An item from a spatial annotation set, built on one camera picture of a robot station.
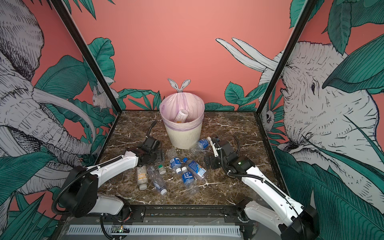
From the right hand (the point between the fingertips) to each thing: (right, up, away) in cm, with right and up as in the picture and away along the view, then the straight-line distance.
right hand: (209, 156), depth 78 cm
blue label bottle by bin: (-3, +4, +18) cm, 18 cm away
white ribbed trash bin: (-15, +8, +10) cm, 19 cm away
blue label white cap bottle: (-19, -7, +8) cm, 22 cm away
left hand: (-29, -1, +11) cm, 32 cm away
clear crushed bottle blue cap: (-29, -16, +8) cm, 34 cm away
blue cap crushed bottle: (-8, -8, +7) cm, 13 cm away
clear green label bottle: (-27, -10, +8) cm, 30 cm away
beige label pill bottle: (-37, -13, +4) cm, 40 cm away
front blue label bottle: (-11, -14, +3) cm, 18 cm away
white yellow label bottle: (-17, +22, +20) cm, 34 cm away
